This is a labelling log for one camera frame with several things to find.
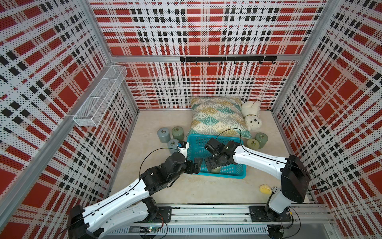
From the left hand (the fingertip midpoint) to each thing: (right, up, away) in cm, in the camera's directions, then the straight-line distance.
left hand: (196, 158), depth 74 cm
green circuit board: (-21, -32, -5) cm, 39 cm away
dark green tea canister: (-13, +12, +24) cm, 30 cm away
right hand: (+12, -4, +8) cm, 15 cm away
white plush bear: (+40, +28, +36) cm, 61 cm away
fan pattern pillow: (+16, +22, +21) cm, 35 cm away
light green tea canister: (+35, +5, +16) cm, 39 cm away
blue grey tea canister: (-22, +10, +22) cm, 33 cm away
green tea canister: (+42, +8, +19) cm, 46 cm away
